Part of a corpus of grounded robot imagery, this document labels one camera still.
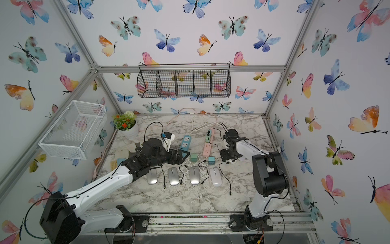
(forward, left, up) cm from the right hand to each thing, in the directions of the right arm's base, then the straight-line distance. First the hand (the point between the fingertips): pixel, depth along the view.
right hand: (230, 154), depth 95 cm
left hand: (-10, +26, +17) cm, 32 cm away
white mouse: (-14, +9, -2) cm, 17 cm away
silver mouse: (-14, +21, -2) cm, 25 cm away
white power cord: (+25, +18, -3) cm, 31 cm away
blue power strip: (+8, +29, 0) cm, 30 cm away
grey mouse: (-15, +33, -1) cm, 36 cm away
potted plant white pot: (+11, +66, +12) cm, 68 cm away
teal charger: (-4, +11, -2) cm, 12 cm away
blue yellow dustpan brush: (-9, +70, -2) cm, 71 cm away
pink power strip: (+4, +14, 0) cm, 15 cm away
